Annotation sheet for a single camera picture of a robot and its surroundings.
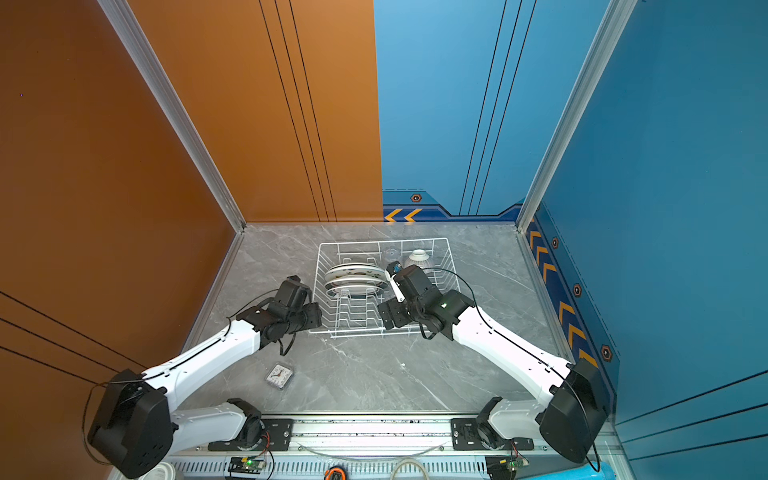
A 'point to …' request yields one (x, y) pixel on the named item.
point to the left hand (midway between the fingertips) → (315, 311)
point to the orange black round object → (335, 473)
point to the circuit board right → (504, 467)
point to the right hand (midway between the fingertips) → (392, 304)
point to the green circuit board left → (246, 465)
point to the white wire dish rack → (344, 317)
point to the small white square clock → (279, 375)
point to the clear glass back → (391, 254)
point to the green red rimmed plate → (355, 292)
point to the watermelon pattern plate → (354, 271)
